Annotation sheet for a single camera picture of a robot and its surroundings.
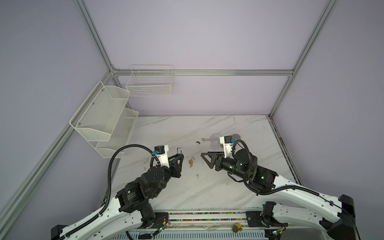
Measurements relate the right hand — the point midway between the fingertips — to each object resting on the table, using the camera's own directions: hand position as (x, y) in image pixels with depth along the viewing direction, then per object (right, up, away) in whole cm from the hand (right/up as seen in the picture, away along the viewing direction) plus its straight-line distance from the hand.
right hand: (203, 154), depth 65 cm
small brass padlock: (-7, -10, +31) cm, 33 cm away
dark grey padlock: (-11, +2, +1) cm, 11 cm away
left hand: (-10, -1, +1) cm, 10 cm away
